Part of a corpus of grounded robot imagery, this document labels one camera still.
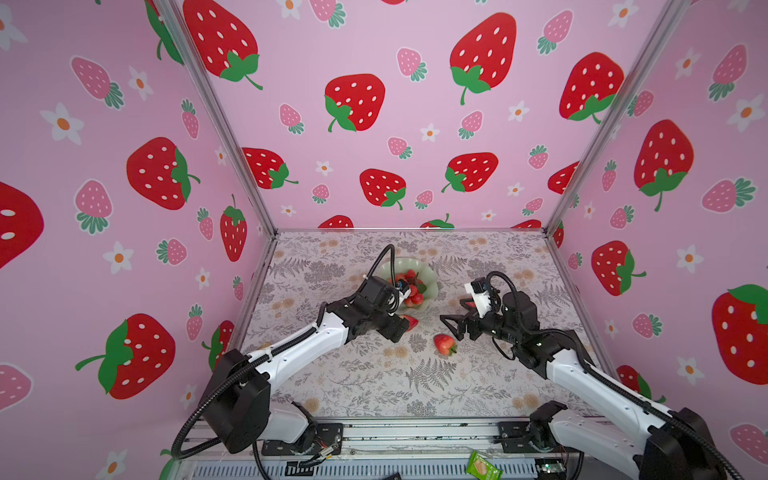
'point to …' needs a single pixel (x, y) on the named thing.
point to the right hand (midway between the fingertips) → (451, 308)
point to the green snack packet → (480, 468)
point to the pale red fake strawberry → (411, 321)
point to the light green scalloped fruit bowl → (425, 274)
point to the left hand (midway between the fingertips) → (399, 316)
